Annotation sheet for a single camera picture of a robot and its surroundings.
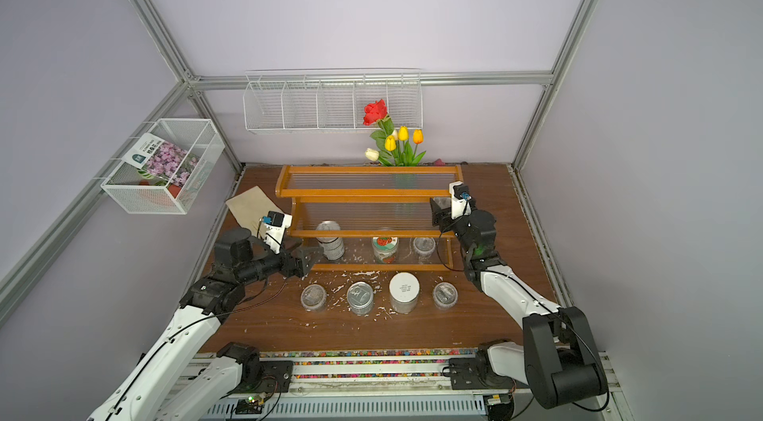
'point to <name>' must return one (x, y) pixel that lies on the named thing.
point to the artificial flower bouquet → (392, 145)
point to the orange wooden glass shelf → (370, 217)
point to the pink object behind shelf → (439, 162)
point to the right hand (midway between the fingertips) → (445, 193)
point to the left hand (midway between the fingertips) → (311, 247)
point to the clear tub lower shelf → (423, 247)
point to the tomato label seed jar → (384, 248)
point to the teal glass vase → (405, 180)
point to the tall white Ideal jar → (404, 289)
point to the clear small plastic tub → (313, 297)
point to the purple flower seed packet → (162, 159)
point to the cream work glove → (250, 206)
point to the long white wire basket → (324, 100)
